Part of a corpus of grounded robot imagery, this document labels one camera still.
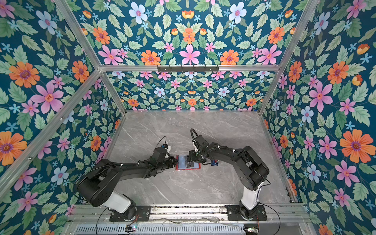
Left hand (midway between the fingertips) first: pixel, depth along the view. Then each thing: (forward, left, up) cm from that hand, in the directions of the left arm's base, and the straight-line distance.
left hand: (179, 161), depth 91 cm
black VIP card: (-2, -6, 0) cm, 6 cm away
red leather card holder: (-1, -3, -1) cm, 3 cm away
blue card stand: (-3, -22, 0) cm, 22 cm away
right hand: (+2, -9, +2) cm, 9 cm away
